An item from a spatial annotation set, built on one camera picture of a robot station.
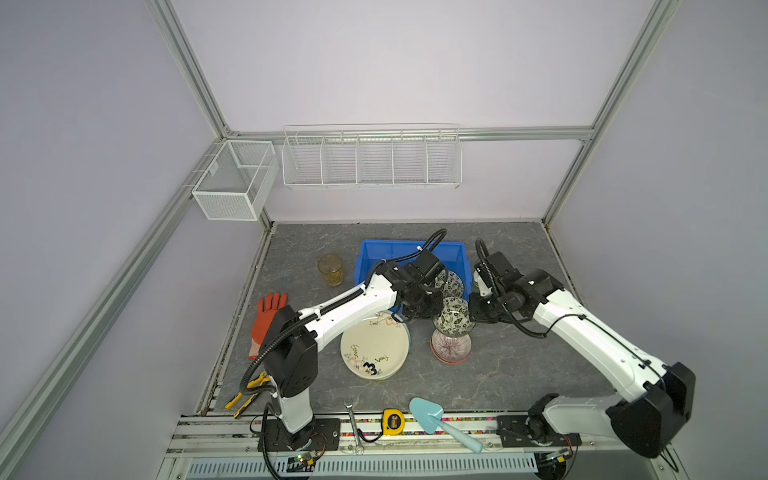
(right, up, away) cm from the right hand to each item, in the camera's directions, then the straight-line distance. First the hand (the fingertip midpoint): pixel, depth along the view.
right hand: (472, 315), depth 78 cm
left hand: (-9, -1, 0) cm, 9 cm away
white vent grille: (-42, -36, -6) cm, 56 cm away
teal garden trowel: (-11, -26, -1) cm, 29 cm away
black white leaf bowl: (-3, +6, +19) cm, 20 cm away
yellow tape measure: (-21, -26, -4) cm, 33 cm away
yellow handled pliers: (-43, -5, -28) cm, 52 cm away
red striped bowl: (-5, -12, +7) cm, 15 cm away
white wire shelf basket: (-28, +48, +19) cm, 59 cm away
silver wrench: (-29, -32, -5) cm, 43 cm away
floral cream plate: (-26, -11, +8) cm, 29 cm away
